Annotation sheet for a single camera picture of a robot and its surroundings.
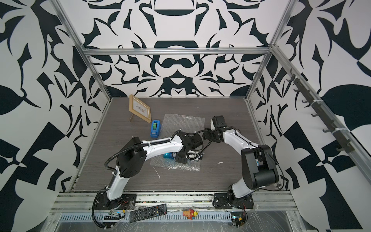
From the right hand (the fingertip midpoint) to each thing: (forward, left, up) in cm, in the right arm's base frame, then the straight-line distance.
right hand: (206, 133), depth 93 cm
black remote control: (-41, +31, -3) cm, 52 cm away
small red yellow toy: (-42, +11, -2) cm, 44 cm away
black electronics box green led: (-44, -12, -7) cm, 46 cm away
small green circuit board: (-43, +49, -8) cm, 66 cm away
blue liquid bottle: (-14, +23, -2) cm, 27 cm away
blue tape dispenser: (+5, +33, -1) cm, 33 cm away
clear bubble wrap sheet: (+12, +24, -5) cm, 27 cm away
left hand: (-10, +16, -3) cm, 19 cm away
